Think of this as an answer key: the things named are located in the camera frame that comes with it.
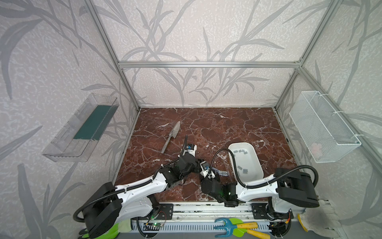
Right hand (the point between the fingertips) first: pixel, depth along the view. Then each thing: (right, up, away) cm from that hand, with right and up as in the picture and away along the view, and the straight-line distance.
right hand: (201, 167), depth 81 cm
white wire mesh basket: (+54, +20, -18) cm, 60 cm away
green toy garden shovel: (+20, -24, -14) cm, 34 cm away
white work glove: (+58, -22, -11) cm, 63 cm away
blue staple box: (+12, -5, +5) cm, 14 cm away
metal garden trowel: (-19, +17, +21) cm, 33 cm away
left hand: (+1, +6, +1) cm, 6 cm away
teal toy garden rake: (+13, -23, -14) cm, 30 cm away
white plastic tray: (+29, -2, +8) cm, 30 cm away
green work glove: (-37, -24, -12) cm, 45 cm away
